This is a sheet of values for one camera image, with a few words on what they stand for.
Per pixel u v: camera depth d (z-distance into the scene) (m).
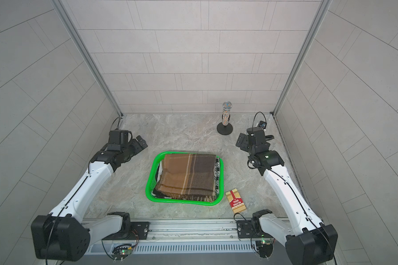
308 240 0.36
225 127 1.08
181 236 0.71
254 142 0.55
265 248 0.68
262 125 0.64
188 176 0.77
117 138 0.61
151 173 0.80
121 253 0.65
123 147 0.61
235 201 0.79
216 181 0.79
